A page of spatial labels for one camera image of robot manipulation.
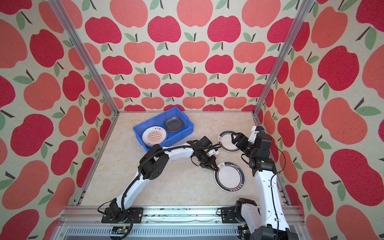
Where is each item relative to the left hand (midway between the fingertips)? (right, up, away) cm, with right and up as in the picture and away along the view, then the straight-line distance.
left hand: (219, 171), depth 87 cm
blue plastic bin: (-37, +25, +21) cm, 49 cm away
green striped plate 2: (+6, -3, -1) cm, 7 cm away
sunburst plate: (-44, +20, +17) cm, 51 cm away
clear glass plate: (-31, +28, +25) cm, 49 cm away
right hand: (+9, +21, -9) cm, 25 cm away
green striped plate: (+7, +18, +18) cm, 27 cm away
